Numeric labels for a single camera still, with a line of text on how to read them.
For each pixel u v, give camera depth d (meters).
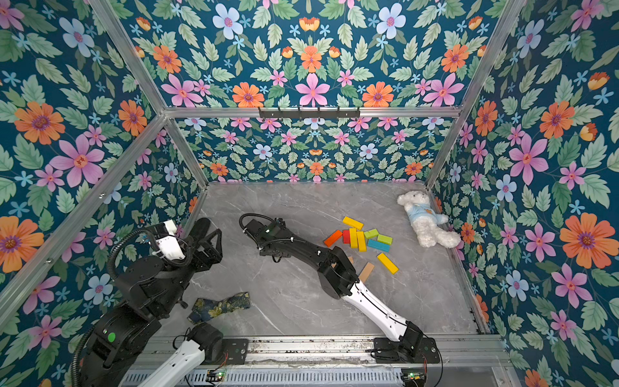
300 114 0.91
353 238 0.99
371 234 1.01
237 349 0.74
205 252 0.54
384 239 0.99
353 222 1.04
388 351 0.74
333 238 1.00
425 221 0.95
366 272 0.88
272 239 0.70
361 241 0.98
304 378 0.77
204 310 0.80
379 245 0.99
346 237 1.00
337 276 0.64
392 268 0.91
